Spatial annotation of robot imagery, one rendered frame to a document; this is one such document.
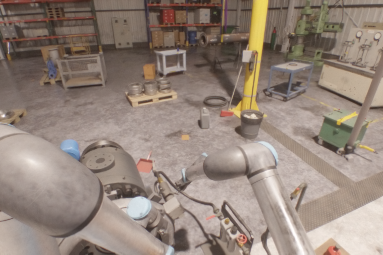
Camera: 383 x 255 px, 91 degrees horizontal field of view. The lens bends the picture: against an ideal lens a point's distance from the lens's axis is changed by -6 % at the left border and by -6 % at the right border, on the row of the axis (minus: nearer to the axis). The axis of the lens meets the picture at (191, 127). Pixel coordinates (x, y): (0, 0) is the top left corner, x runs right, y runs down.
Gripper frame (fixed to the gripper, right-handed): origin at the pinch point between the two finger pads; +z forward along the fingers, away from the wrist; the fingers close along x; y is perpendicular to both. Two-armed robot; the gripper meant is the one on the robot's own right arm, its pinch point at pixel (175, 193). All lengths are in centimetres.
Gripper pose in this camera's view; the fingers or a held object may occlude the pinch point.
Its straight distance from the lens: 154.5
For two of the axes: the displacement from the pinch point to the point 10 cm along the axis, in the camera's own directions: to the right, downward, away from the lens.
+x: 5.7, 5.5, -6.1
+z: -6.8, 7.3, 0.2
